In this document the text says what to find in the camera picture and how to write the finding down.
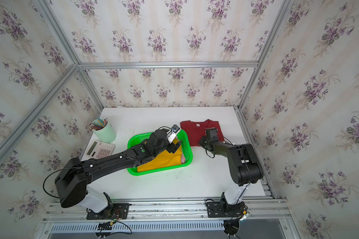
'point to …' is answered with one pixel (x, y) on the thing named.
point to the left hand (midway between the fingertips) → (179, 138)
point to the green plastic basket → (139, 139)
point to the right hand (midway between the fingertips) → (202, 142)
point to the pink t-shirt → (183, 159)
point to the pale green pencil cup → (106, 134)
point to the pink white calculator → (99, 149)
